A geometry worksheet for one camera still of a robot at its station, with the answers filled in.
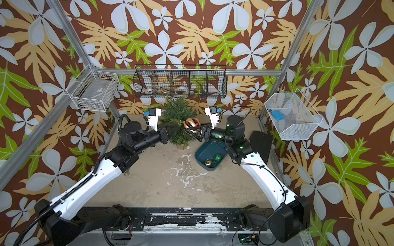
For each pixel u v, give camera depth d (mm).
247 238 744
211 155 1007
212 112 594
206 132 575
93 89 868
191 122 617
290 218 382
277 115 864
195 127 616
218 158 915
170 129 582
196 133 629
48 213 378
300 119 781
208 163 908
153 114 568
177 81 972
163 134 566
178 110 772
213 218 754
